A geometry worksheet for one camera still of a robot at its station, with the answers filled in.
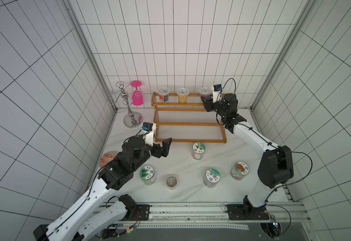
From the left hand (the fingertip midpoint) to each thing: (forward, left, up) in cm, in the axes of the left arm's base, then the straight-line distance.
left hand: (160, 140), depth 68 cm
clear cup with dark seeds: (+28, 0, +5) cm, 28 cm away
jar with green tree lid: (-8, +8, -20) cm, 23 cm away
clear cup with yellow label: (+27, -10, +5) cm, 30 cm away
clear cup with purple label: (+28, -23, +6) cm, 36 cm away
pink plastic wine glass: (+43, +21, -9) cm, 48 cm away
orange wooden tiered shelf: (+29, -17, -23) cm, 41 cm away
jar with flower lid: (+6, -20, -21) cm, 29 cm away
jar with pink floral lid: (-10, -26, -20) cm, 34 cm away
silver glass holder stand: (+35, +26, -27) cm, 52 cm away
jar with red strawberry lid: (-6, -42, -21) cm, 47 cm away
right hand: (+28, -20, +3) cm, 34 cm away
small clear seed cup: (-12, -5, -23) cm, 26 cm away
